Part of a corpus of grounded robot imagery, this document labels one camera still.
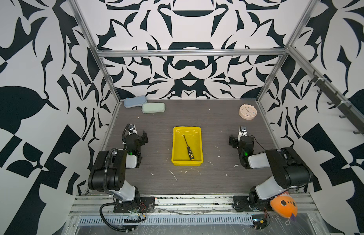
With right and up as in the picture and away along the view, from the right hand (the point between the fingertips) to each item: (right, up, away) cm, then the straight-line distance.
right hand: (240, 133), depth 95 cm
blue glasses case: (-74, +22, +21) cm, 80 cm away
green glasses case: (-59, +17, +17) cm, 63 cm away
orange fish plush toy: (+9, -29, -29) cm, 42 cm away
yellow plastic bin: (-38, -14, -3) cm, 41 cm away
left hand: (-68, +1, -2) cm, 68 cm away
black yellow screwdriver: (-33, -11, -3) cm, 35 cm away
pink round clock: (+12, +14, +15) cm, 24 cm away
